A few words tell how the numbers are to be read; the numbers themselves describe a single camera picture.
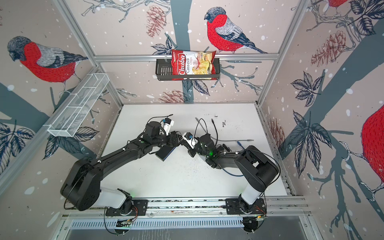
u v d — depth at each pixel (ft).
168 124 2.53
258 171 1.51
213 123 3.56
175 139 2.44
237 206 2.40
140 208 2.41
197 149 2.50
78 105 2.54
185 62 2.88
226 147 3.11
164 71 3.11
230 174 2.75
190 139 2.44
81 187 1.37
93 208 1.48
